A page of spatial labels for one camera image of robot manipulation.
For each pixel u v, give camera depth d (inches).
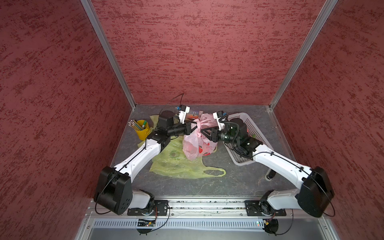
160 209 29.3
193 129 29.1
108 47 33.6
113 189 16.1
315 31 31.3
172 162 34.5
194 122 29.2
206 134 28.1
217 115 26.8
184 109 27.8
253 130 38.3
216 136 25.9
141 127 37.7
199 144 29.9
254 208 29.1
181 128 27.4
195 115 44.6
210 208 29.8
